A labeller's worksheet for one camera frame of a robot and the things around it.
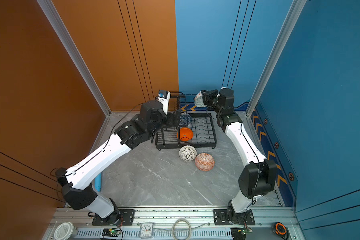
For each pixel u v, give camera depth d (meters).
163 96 0.55
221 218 0.72
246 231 0.69
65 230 0.65
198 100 0.77
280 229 0.68
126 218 0.74
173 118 0.59
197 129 1.06
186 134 1.00
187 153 0.94
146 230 0.68
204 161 0.92
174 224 0.75
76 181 0.40
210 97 0.68
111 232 0.71
